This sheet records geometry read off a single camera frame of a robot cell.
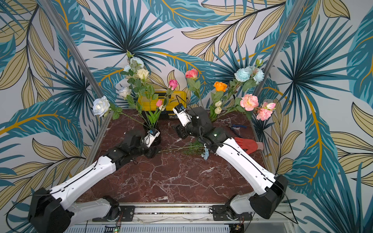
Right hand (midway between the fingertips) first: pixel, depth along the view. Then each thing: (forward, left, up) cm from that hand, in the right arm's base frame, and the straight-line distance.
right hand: (177, 121), depth 70 cm
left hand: (-4, +13, -16) cm, 21 cm away
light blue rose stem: (+4, -9, -32) cm, 33 cm away
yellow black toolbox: (+20, +19, -7) cm, 29 cm away
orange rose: (+15, -22, -4) cm, 27 cm away
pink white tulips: (+12, +15, -11) cm, 22 cm away
